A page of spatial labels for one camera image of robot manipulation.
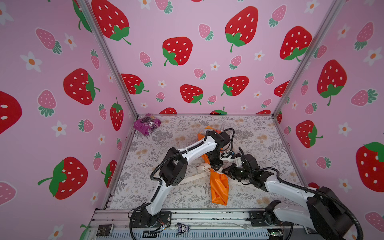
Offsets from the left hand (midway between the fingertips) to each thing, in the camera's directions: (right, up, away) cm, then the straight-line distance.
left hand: (217, 167), depth 86 cm
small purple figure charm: (-19, -25, -16) cm, 35 cm away
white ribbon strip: (-12, -7, +4) cm, 14 cm away
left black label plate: (-56, -26, -16) cm, 64 cm away
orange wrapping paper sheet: (0, -8, -6) cm, 10 cm away
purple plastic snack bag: (-49, +26, +21) cm, 59 cm away
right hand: (+1, -1, -3) cm, 4 cm away
